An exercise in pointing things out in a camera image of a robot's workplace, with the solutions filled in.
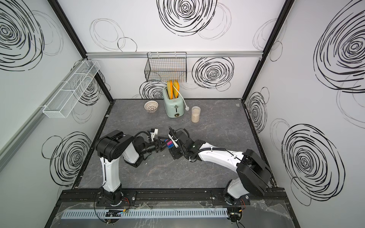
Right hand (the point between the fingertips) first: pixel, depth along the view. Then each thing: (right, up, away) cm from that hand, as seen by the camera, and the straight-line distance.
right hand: (174, 149), depth 82 cm
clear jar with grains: (+14, +21, +17) cm, 30 cm away
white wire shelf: (-57, +30, -7) cm, 65 cm away
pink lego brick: (-3, +3, +2) cm, 5 cm away
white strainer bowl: (-21, +27, +29) cm, 45 cm away
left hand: (-3, +3, +4) cm, 6 cm away
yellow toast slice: (-4, +37, +17) cm, 41 cm away
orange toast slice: (+1, +41, +16) cm, 44 cm away
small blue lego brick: (-2, +1, +2) cm, 4 cm away
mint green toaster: (-1, +25, +16) cm, 30 cm away
